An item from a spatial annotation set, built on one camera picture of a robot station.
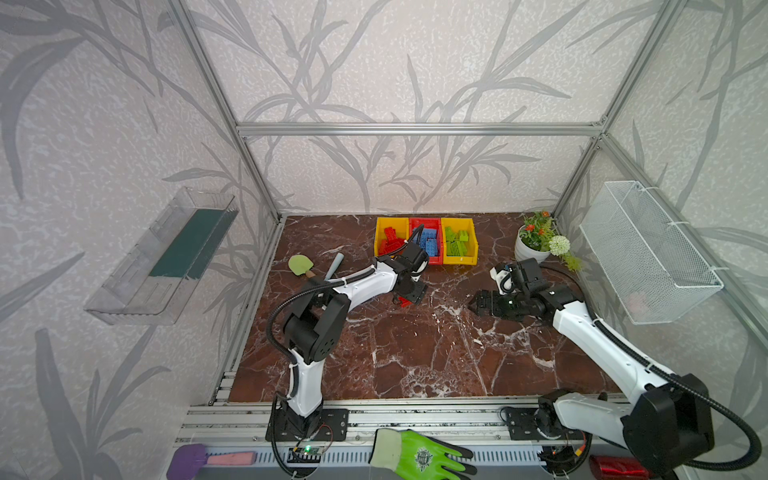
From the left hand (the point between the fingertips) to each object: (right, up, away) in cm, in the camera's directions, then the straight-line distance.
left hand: (414, 290), depth 94 cm
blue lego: (+6, +16, +16) cm, 24 cm away
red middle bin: (+8, +22, +19) cm, 30 cm away
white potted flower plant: (+40, +16, +2) cm, 44 cm away
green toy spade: (-41, +7, +12) cm, 43 cm away
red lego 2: (-3, -4, 0) cm, 5 cm away
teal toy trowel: (-27, +9, +11) cm, 30 cm away
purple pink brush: (-53, -35, -26) cm, 69 cm away
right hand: (+18, -2, -12) cm, 22 cm away
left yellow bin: (-5, +22, +17) cm, 29 cm away
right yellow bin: (+17, +22, +21) cm, 35 cm away
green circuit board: (-27, -36, -23) cm, 51 cm away
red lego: (-8, +15, +14) cm, 22 cm away
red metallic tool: (+44, -36, -26) cm, 63 cm away
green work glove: (0, -34, -26) cm, 43 cm away
